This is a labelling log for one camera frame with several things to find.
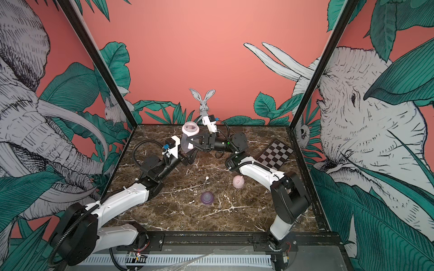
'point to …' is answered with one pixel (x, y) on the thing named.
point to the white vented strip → (243, 259)
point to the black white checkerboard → (276, 154)
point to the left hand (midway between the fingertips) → (193, 140)
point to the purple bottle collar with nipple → (207, 197)
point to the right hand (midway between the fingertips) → (188, 144)
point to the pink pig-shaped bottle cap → (238, 182)
